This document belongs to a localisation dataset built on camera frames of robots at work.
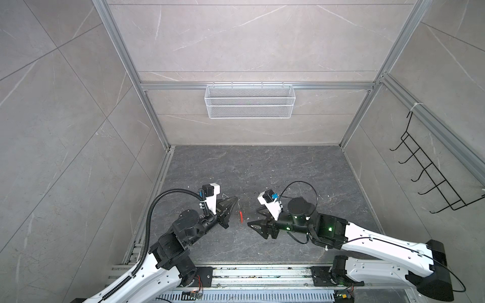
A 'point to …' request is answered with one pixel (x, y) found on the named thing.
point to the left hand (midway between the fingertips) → (236, 195)
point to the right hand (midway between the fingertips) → (252, 216)
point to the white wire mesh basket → (251, 101)
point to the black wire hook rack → (432, 171)
